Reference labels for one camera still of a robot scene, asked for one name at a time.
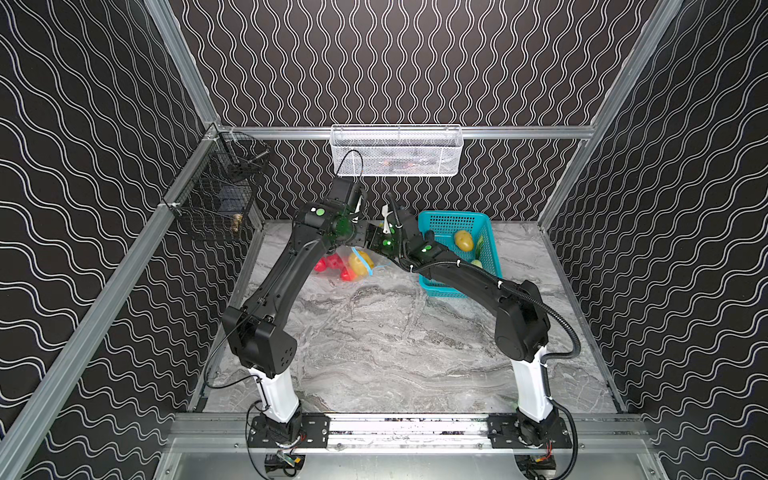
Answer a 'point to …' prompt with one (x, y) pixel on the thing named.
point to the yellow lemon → (464, 240)
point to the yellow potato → (357, 266)
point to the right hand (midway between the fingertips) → (361, 238)
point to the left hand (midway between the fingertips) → (364, 233)
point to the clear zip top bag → (333, 276)
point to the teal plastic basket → (446, 225)
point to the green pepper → (480, 245)
